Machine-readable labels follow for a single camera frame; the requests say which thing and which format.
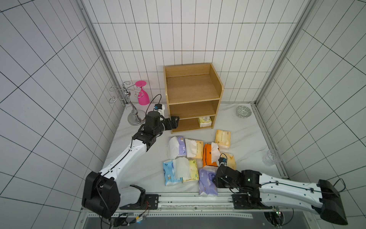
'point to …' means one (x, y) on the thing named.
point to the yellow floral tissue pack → (193, 171)
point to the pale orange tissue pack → (231, 161)
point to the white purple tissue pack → (176, 146)
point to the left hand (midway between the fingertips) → (172, 121)
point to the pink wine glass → (143, 98)
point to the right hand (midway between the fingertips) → (209, 183)
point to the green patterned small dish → (243, 111)
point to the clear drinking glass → (271, 157)
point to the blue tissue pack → (169, 173)
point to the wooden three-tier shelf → (192, 90)
